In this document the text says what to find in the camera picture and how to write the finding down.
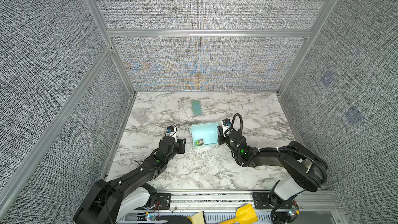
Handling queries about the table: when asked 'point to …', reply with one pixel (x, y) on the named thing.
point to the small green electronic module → (200, 142)
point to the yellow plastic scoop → (245, 213)
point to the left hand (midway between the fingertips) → (184, 140)
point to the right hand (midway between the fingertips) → (218, 126)
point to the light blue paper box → (208, 131)
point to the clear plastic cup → (141, 116)
